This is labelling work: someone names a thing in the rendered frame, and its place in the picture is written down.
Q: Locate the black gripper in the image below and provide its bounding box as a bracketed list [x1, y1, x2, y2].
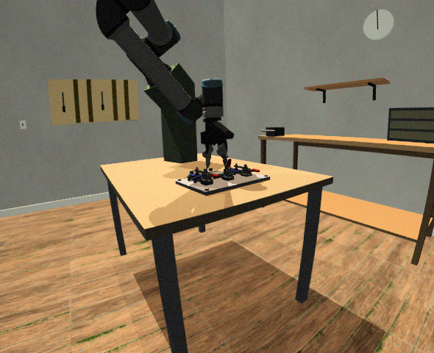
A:
[201, 117, 227, 168]

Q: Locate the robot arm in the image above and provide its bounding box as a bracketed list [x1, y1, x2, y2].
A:
[96, 0, 224, 125]

